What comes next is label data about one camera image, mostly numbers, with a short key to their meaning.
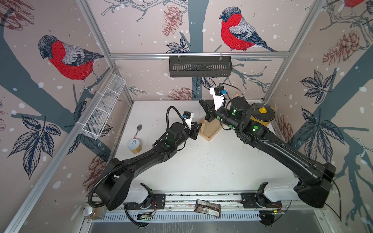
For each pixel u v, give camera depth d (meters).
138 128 1.04
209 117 0.55
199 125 0.77
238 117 0.48
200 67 1.04
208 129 0.95
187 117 0.68
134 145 0.90
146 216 0.70
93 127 0.83
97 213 0.68
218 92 0.51
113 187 0.42
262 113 0.96
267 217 0.77
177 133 0.61
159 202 0.73
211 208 0.70
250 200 0.73
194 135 0.71
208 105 0.57
